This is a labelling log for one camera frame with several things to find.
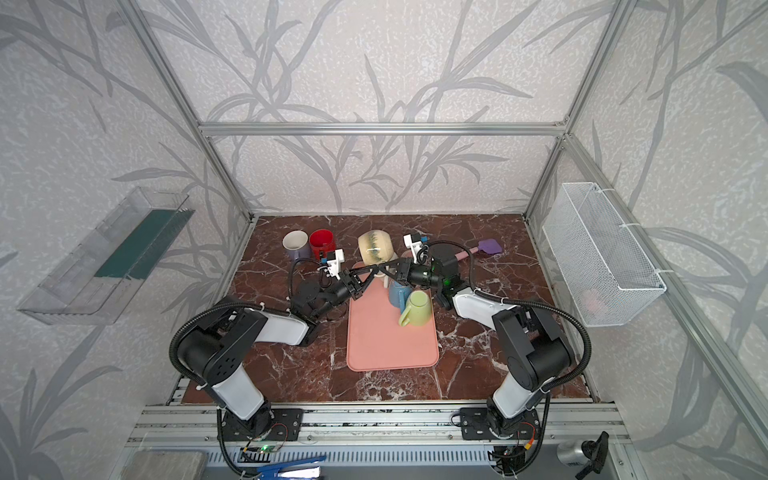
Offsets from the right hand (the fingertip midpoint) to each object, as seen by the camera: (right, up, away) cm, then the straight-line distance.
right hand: (380, 261), depth 81 cm
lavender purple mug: (-32, +4, +26) cm, 42 cm away
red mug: (-23, +6, +24) cm, 34 cm away
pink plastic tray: (-1, -25, +6) cm, 25 cm away
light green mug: (+11, -14, +4) cm, 18 cm away
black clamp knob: (+44, -36, -23) cm, 61 cm away
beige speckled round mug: (-1, +4, -2) cm, 5 cm away
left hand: (+1, -1, -2) cm, 2 cm away
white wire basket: (+49, 0, -19) cm, 52 cm away
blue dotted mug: (+5, -11, +8) cm, 14 cm away
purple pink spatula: (+38, +4, +31) cm, 49 cm away
